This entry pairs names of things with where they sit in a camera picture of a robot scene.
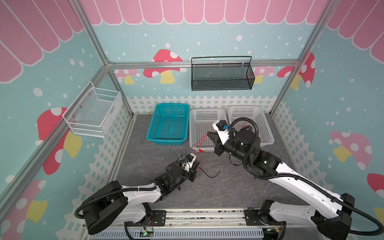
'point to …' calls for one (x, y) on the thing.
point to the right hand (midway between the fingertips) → (208, 133)
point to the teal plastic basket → (170, 124)
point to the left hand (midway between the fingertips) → (198, 165)
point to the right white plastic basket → (256, 113)
